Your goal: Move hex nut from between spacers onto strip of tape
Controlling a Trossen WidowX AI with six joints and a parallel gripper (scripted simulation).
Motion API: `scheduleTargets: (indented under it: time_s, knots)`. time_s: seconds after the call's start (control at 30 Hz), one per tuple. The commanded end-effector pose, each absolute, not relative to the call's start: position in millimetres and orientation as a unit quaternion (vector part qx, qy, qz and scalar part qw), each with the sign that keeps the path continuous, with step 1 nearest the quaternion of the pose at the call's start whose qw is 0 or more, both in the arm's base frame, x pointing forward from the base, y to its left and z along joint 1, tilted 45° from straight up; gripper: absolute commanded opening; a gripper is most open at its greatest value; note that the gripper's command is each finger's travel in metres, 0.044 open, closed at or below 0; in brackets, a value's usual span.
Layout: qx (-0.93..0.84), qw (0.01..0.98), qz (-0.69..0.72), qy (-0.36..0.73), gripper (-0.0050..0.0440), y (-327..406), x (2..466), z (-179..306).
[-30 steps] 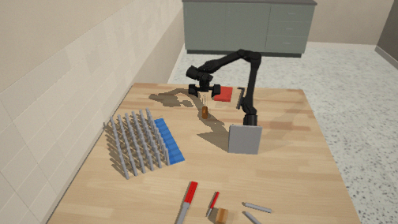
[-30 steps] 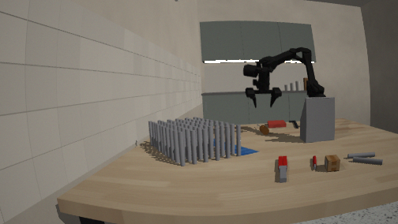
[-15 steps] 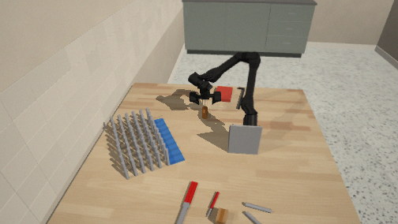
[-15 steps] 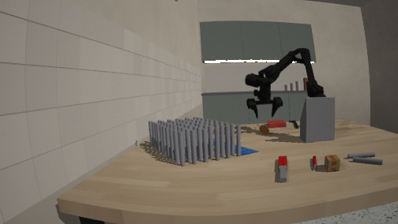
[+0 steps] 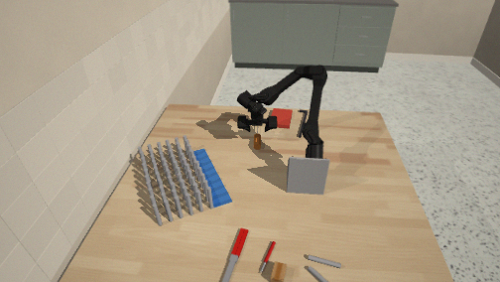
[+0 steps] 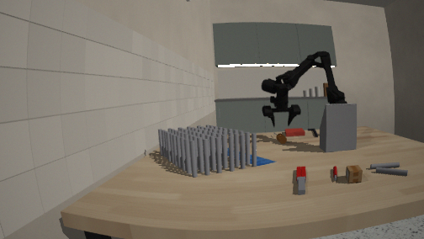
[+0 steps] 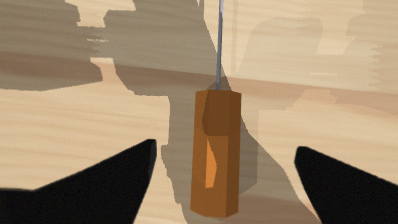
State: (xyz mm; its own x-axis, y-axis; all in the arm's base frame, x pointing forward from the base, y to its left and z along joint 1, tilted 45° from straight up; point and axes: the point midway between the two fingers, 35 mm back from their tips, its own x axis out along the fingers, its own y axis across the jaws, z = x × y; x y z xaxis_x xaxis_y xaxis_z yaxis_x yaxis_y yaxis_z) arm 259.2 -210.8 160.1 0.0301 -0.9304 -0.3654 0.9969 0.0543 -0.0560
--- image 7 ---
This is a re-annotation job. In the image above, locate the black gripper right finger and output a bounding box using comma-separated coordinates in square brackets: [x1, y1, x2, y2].
[294, 146, 398, 224]

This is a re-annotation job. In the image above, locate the brown handled hook pick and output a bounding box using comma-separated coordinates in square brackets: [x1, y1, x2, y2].
[190, 0, 242, 218]

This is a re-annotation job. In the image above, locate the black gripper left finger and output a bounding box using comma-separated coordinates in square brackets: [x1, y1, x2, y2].
[0, 139, 157, 224]

